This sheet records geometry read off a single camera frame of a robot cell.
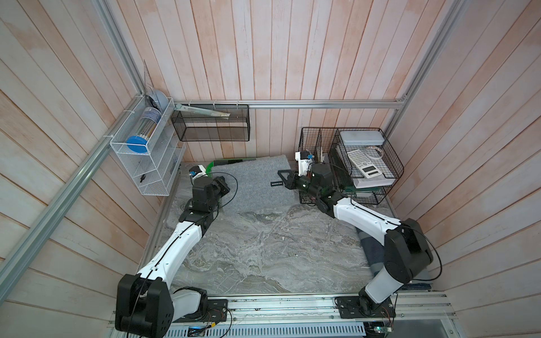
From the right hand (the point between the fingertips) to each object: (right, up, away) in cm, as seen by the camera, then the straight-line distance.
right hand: (277, 171), depth 82 cm
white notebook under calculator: (+44, -4, +6) cm, 45 cm away
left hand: (-21, -3, +1) cm, 21 cm away
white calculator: (+38, +3, +8) cm, 39 cm away
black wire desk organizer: (+28, +15, +29) cm, 43 cm away
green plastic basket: (-25, +1, -5) cm, 26 cm away
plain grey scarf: (-11, -5, -2) cm, 12 cm away
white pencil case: (+43, +17, +19) cm, 50 cm away
